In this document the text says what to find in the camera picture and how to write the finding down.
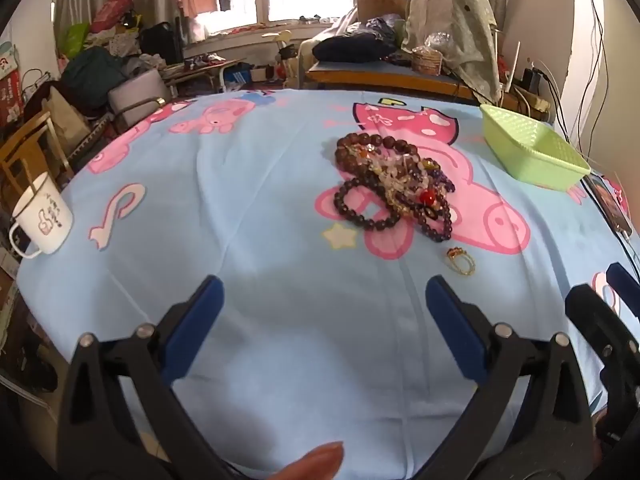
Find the wooden desk with blue top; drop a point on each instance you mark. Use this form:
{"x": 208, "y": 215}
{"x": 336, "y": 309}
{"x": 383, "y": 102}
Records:
{"x": 380, "y": 77}

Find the dark green bag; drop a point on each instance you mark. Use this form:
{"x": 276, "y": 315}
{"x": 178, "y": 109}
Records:
{"x": 92, "y": 77}

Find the printed carton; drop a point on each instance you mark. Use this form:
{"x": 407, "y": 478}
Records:
{"x": 9, "y": 85}

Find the green plastic bag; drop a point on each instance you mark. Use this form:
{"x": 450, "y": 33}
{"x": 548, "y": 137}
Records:
{"x": 74, "y": 40}

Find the cardboard box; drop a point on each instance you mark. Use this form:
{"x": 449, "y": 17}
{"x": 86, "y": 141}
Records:
{"x": 380, "y": 7}

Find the green plastic basket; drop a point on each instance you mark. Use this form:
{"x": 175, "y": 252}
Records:
{"x": 537, "y": 152}

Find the white enamel mug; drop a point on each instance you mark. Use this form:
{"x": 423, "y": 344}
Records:
{"x": 45, "y": 220}

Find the beige power strip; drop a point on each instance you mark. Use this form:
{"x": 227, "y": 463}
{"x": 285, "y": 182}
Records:
{"x": 532, "y": 102}

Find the white router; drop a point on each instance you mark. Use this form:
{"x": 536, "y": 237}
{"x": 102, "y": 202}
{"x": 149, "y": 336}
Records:
{"x": 511, "y": 72}

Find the smartphone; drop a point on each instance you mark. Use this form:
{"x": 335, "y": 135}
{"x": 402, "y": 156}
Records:
{"x": 607, "y": 205}

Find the dark blue clothing bundle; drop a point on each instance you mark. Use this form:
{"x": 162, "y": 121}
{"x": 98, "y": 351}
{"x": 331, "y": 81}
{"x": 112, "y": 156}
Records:
{"x": 350, "y": 49}

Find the cream desk lamp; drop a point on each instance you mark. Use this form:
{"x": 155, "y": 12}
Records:
{"x": 282, "y": 47}

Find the red bag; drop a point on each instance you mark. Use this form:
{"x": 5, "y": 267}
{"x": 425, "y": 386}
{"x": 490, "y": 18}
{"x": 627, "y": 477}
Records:
{"x": 112, "y": 12}

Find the small table with shoes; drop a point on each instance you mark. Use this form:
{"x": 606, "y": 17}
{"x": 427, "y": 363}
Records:
{"x": 205, "y": 67}

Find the black suitcase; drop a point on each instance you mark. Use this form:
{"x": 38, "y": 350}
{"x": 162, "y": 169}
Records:
{"x": 160, "y": 42}

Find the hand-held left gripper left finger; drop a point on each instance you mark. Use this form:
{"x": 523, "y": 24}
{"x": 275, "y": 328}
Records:
{"x": 196, "y": 322}

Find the person's left hand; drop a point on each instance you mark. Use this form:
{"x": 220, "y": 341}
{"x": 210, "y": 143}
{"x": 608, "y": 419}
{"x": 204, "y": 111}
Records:
{"x": 317, "y": 462}

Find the wooden chair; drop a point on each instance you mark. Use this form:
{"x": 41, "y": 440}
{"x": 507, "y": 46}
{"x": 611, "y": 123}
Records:
{"x": 25, "y": 150}

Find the blue cartoon printed blanket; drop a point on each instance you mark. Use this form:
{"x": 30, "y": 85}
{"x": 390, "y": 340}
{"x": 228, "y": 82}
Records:
{"x": 260, "y": 240}

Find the clear bag of biscuits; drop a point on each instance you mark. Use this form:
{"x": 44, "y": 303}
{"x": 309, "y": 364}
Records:
{"x": 427, "y": 57}

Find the spoon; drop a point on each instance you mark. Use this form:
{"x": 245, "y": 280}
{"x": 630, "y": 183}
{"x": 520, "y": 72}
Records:
{"x": 34, "y": 185}

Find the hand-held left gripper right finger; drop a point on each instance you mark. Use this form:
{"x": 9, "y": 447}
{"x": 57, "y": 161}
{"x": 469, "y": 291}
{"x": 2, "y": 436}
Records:
{"x": 452, "y": 327}

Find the black charger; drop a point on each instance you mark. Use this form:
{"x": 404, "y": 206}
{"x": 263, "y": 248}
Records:
{"x": 531, "y": 79}

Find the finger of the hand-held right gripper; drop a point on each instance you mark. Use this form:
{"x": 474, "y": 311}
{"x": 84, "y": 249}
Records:
{"x": 625, "y": 287}
{"x": 595, "y": 317}

